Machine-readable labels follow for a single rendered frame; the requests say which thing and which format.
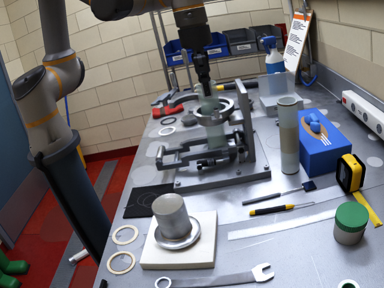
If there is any grey storage bin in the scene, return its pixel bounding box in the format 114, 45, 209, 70
248, 24, 286, 51
221, 28, 259, 56

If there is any green lidded white jar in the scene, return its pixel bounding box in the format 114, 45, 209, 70
332, 201, 370, 247

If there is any blue glove box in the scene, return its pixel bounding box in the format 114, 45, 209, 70
297, 106, 353, 179

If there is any grey collar ring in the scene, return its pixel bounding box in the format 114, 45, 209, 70
191, 97, 236, 129

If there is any grey flanged cap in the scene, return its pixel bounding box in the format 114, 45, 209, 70
151, 193, 202, 251

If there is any steel ruler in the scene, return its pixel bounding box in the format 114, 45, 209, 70
227, 209, 336, 241

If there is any yellow black pick tool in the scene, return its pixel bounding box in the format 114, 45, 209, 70
249, 201, 316, 217

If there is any grey clear-fronted box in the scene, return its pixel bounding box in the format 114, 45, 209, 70
257, 71, 304, 117

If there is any green machine foot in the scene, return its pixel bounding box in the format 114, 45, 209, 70
0, 248, 31, 288

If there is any grey wire shelf unit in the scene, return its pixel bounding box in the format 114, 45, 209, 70
149, 0, 294, 94

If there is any brown clipboard with paper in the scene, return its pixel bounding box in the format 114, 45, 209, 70
282, 0, 314, 76

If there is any blue cable loop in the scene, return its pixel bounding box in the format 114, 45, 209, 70
299, 62, 319, 88

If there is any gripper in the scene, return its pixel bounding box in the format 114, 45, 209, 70
177, 24, 213, 98

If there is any white square pad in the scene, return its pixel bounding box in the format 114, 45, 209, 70
139, 209, 218, 270

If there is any blue storage bin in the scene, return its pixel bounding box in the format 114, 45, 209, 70
203, 31, 232, 58
163, 40, 196, 68

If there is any white power strip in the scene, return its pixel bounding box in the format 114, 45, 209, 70
341, 89, 384, 139

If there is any grey fixture base with upright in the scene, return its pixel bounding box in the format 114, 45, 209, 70
173, 78, 272, 194

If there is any black mat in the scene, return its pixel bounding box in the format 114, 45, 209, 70
122, 186, 165, 220

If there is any yellow black handled hammer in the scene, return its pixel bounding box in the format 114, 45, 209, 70
215, 80, 259, 92

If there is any white and tan tube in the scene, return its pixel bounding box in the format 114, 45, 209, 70
276, 96, 301, 176

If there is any yellow black tape measure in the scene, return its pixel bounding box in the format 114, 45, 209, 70
335, 153, 384, 229

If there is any blue white spray bottle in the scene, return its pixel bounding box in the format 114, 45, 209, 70
259, 35, 287, 76

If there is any blue grey cabinet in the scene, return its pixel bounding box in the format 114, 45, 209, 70
0, 50, 52, 250

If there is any grey toggle hold-down clamp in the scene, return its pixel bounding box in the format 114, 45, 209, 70
155, 128, 256, 174

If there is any red storage bin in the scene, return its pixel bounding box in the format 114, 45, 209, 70
274, 23, 288, 46

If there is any black inspection mirror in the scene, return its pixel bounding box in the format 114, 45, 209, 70
241, 180, 317, 206

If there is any grey V-band clamp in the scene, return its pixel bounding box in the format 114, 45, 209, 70
166, 93, 200, 110

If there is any white torch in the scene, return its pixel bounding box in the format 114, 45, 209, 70
68, 248, 91, 266

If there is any grey upright rod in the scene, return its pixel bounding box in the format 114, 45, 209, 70
180, 47, 194, 91

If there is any red handled tool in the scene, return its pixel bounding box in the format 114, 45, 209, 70
151, 103, 185, 119

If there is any black spring plunger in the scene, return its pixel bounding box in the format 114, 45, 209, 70
196, 158, 217, 171

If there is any steel combination spanner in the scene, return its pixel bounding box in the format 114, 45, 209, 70
154, 262, 275, 288

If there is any pale green glass tube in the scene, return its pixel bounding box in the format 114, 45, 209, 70
194, 80, 226, 150

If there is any grey round puck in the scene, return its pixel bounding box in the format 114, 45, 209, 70
180, 114, 198, 127

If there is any tan ring gasket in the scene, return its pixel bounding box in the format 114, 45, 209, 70
111, 224, 140, 245
106, 250, 137, 275

